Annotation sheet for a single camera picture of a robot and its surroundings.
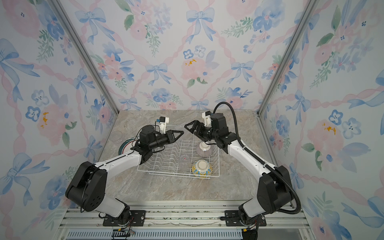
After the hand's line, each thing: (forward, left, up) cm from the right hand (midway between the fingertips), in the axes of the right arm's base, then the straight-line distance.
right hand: (188, 128), depth 78 cm
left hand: (-1, +2, -1) cm, 3 cm away
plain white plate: (+2, +41, -21) cm, 46 cm away
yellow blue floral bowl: (-14, -7, -18) cm, 24 cm away
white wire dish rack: (-7, +7, -19) cm, 21 cm away
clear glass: (-10, +2, -14) cm, 17 cm away
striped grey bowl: (-1, -9, -19) cm, 21 cm away
